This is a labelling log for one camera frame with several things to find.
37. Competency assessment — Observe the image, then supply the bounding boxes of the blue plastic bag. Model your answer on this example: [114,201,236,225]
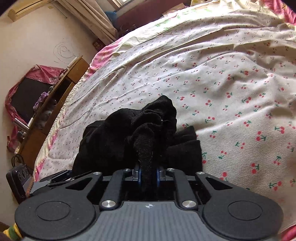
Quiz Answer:
[105,10,119,25]

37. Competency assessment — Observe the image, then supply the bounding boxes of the maroon headboard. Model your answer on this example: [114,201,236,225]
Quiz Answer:
[114,6,167,35]

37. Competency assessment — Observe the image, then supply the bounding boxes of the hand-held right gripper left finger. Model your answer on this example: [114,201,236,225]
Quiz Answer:
[62,163,142,210]

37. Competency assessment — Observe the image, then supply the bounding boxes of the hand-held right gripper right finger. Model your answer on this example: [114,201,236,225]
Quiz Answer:
[156,166,235,210]

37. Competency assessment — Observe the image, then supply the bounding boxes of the beige air conditioner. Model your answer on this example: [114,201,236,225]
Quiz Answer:
[8,0,58,22]

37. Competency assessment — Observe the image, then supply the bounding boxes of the black pants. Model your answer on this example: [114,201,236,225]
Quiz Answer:
[73,95,203,186]

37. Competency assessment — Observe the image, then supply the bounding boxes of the cherry print bedsheet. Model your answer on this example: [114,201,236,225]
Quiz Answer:
[32,0,296,237]

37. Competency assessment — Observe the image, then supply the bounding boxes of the black television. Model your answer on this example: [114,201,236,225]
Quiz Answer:
[11,77,55,123]

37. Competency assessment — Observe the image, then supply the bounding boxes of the wooden cabinet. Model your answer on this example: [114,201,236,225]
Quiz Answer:
[17,56,90,167]

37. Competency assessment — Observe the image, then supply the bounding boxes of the pink floral cream quilt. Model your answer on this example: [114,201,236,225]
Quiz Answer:
[89,0,296,72]

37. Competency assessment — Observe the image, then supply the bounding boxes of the metal tube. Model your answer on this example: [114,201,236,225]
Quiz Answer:
[13,118,31,130]

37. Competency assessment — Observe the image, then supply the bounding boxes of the dark red patterned box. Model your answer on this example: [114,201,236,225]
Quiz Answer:
[92,39,105,50]

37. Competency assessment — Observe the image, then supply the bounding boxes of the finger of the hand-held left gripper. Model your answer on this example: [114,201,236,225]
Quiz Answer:
[47,170,92,186]

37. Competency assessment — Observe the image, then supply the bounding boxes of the beige patterned curtain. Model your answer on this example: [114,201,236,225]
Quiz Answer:
[57,0,119,45]

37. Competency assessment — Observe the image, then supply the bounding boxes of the purple cloth item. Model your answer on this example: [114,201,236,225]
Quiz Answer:
[33,91,51,110]

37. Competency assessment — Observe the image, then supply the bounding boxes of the window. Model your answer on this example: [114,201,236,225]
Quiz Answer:
[111,0,131,8]

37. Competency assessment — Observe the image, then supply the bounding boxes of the yellow striped cloth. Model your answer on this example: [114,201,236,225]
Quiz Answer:
[2,222,22,241]

